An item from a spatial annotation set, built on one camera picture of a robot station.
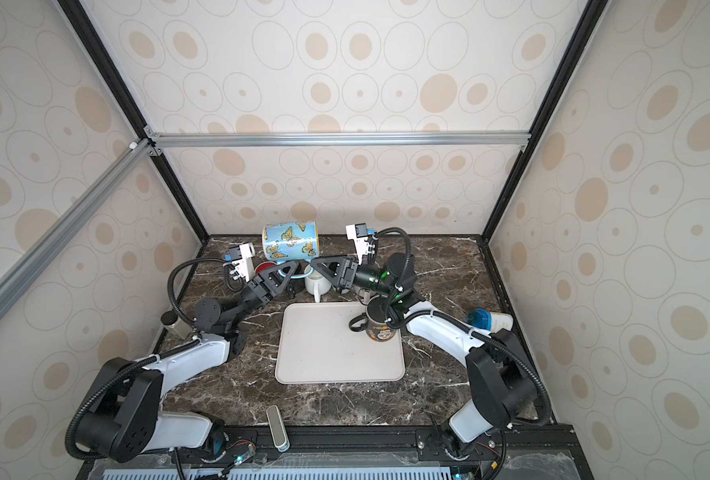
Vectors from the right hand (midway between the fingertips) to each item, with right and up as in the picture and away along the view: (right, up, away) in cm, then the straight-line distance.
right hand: (314, 269), depth 66 cm
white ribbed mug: (-4, -6, +32) cm, 32 cm away
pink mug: (+11, -9, +34) cm, 37 cm away
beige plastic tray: (-3, -23, +24) cm, 34 cm away
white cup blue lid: (+48, -16, +21) cm, 55 cm away
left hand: (-3, 0, -2) cm, 3 cm away
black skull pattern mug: (+14, -15, +19) cm, 28 cm away
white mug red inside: (-11, 0, 0) cm, 11 cm away
